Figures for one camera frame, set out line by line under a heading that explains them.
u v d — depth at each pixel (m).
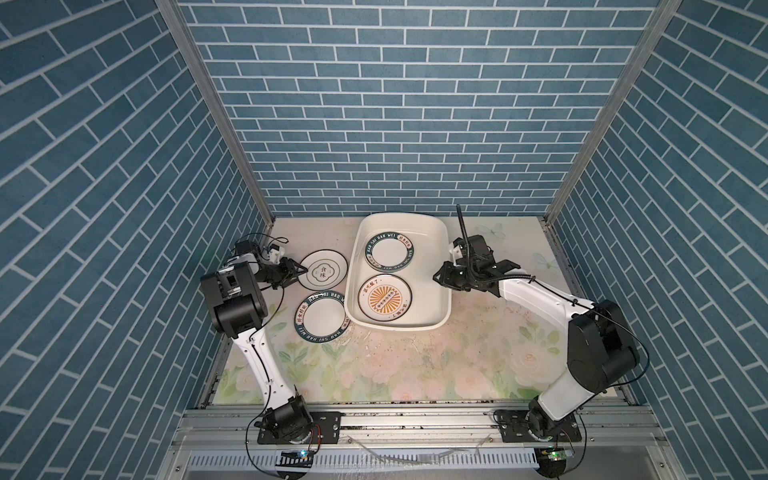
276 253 0.98
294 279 0.99
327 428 0.74
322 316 0.93
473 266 0.68
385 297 0.96
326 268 1.05
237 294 0.62
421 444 0.72
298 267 1.02
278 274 0.92
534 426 0.66
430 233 1.14
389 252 1.09
